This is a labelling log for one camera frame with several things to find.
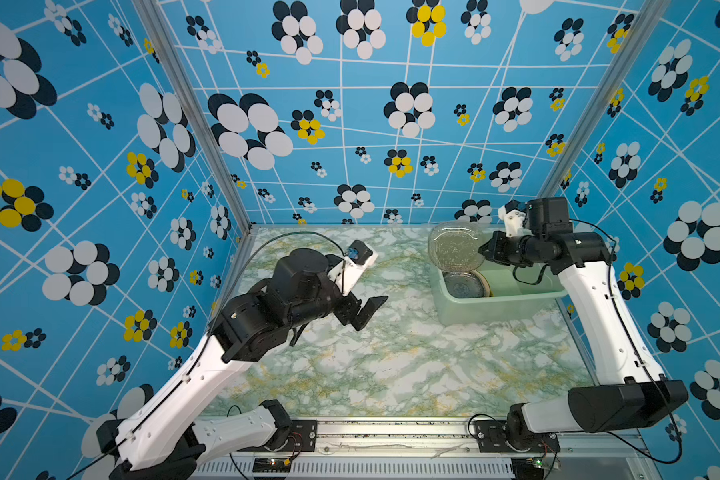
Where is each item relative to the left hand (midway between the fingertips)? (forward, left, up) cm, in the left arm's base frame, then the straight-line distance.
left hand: (373, 279), depth 58 cm
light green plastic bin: (+21, -50, -37) cm, 66 cm away
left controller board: (-27, +24, -41) cm, 55 cm away
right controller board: (-28, -37, -38) cm, 60 cm away
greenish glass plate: (+17, -21, -10) cm, 29 cm away
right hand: (+15, -28, -8) cm, 33 cm away
